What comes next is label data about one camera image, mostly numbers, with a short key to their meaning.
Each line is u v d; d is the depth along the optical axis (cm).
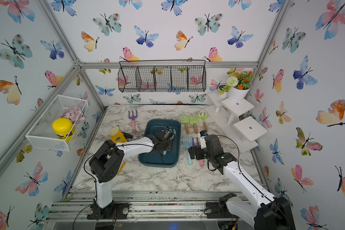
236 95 88
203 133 73
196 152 73
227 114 114
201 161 90
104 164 50
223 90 86
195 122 112
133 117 115
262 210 39
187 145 99
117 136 102
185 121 111
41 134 64
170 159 86
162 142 74
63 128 63
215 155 61
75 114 70
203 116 114
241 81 83
